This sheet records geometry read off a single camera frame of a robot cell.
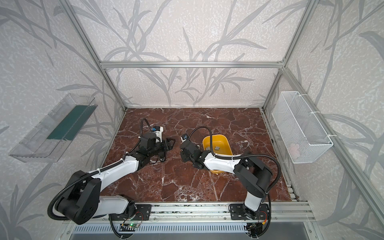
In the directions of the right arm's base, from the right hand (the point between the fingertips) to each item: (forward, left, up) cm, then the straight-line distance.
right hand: (184, 145), depth 89 cm
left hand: (+3, +6, +5) cm, 8 cm away
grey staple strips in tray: (+2, -20, -8) cm, 22 cm away
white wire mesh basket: (-12, -53, +26) cm, 60 cm away
